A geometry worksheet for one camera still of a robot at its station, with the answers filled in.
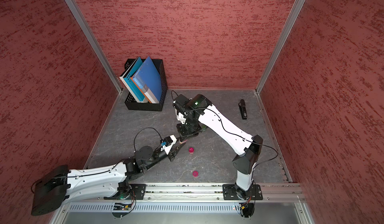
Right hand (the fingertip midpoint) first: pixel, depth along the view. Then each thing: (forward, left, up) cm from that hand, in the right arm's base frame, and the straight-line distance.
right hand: (185, 142), depth 68 cm
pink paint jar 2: (+4, -1, -21) cm, 22 cm away
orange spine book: (+37, +30, +5) cm, 48 cm away
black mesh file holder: (+41, +43, -20) cm, 63 cm away
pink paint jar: (0, +1, 0) cm, 1 cm away
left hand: (+2, +2, -4) cm, 5 cm away
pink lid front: (-9, -4, -22) cm, 24 cm away
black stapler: (+34, -39, -22) cm, 56 cm away
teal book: (+39, +35, +7) cm, 53 cm away
